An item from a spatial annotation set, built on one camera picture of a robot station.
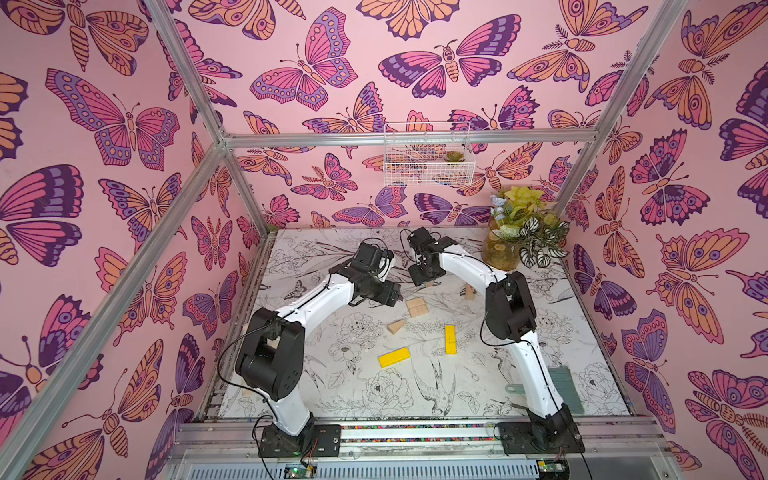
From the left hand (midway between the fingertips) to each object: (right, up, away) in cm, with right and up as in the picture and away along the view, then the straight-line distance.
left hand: (392, 289), depth 91 cm
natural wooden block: (+8, -7, +7) cm, 13 cm away
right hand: (+12, +4, +13) cm, 18 cm away
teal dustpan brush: (+47, -25, -9) cm, 54 cm away
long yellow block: (0, -19, -3) cm, 20 cm away
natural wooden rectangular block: (+8, -4, +9) cm, 13 cm away
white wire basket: (+13, +42, +16) cm, 47 cm away
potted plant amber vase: (+38, +19, -3) cm, 43 cm away
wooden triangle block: (0, -12, +2) cm, 12 cm away
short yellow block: (+18, -15, -1) cm, 23 cm away
